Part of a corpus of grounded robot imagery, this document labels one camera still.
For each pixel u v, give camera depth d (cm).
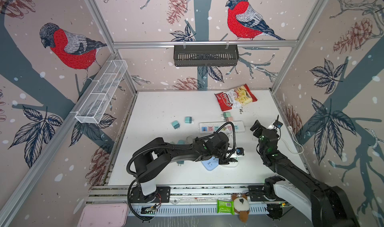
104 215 69
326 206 40
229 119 101
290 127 101
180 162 83
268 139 63
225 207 70
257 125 78
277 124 72
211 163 81
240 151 66
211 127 97
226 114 104
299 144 95
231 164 70
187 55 107
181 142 91
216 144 64
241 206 68
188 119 101
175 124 98
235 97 110
